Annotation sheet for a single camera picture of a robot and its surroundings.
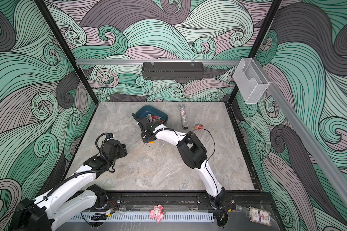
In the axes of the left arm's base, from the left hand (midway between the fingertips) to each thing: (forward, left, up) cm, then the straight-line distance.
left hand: (121, 145), depth 84 cm
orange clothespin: (+4, -18, -2) cm, 18 cm away
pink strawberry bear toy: (+19, -50, -7) cm, 54 cm away
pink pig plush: (-33, -23, -5) cm, 40 cm away
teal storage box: (+35, -10, -7) cm, 37 cm away
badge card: (-33, -73, -7) cm, 81 cm away
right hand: (+8, -13, -6) cm, 16 cm away
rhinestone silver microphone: (+28, -39, -6) cm, 49 cm away
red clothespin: (+29, -17, -9) cm, 35 cm away
